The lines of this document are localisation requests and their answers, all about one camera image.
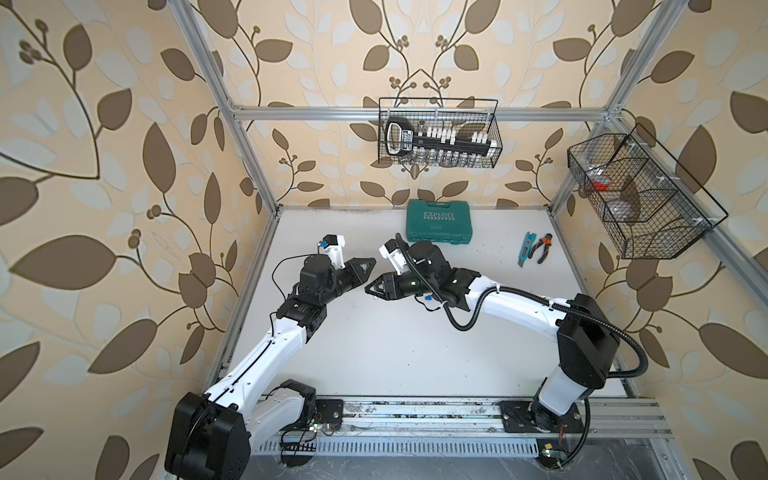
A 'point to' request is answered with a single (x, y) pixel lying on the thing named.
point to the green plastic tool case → (438, 223)
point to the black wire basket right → (652, 208)
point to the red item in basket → (599, 186)
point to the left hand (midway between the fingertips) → (371, 258)
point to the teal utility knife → (526, 247)
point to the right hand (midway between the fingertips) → (368, 289)
